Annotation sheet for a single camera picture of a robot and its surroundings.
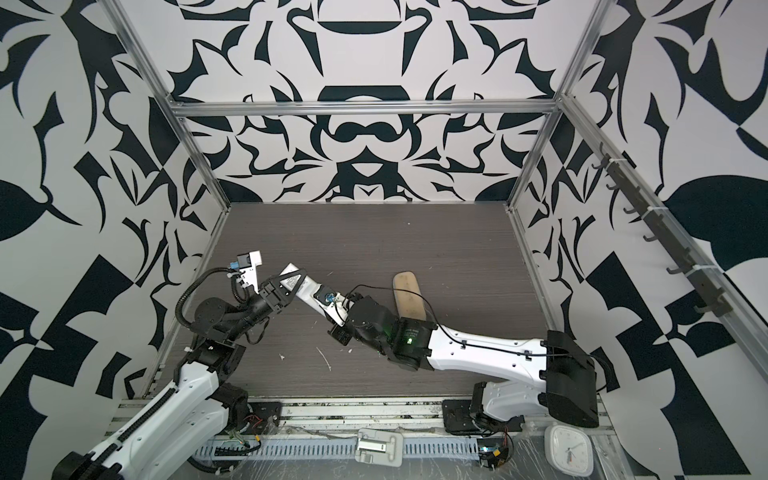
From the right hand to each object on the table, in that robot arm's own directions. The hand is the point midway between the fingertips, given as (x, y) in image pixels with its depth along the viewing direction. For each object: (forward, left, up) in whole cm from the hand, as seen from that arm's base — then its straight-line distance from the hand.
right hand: (324, 303), depth 68 cm
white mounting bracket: (-25, -12, -21) cm, 35 cm away
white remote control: (+2, +4, +3) cm, 5 cm away
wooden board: (+10, -21, -20) cm, 31 cm away
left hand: (+5, +3, +7) cm, 9 cm away
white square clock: (-26, -54, -22) cm, 64 cm away
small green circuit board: (-26, -38, -25) cm, 53 cm away
